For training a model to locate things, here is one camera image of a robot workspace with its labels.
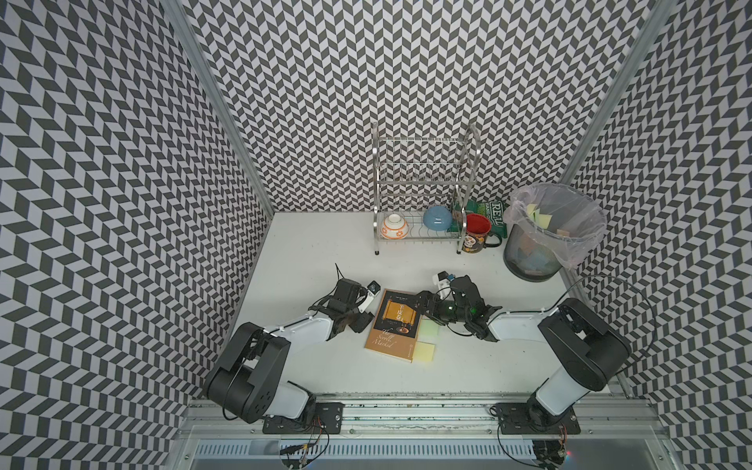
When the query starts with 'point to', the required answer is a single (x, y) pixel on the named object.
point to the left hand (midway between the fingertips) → (358, 309)
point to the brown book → (396, 325)
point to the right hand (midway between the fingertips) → (412, 311)
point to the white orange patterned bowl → (395, 227)
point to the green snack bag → (494, 210)
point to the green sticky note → (428, 331)
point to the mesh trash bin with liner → (550, 225)
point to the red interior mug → (477, 235)
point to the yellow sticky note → (424, 352)
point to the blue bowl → (438, 218)
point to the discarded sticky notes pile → (542, 219)
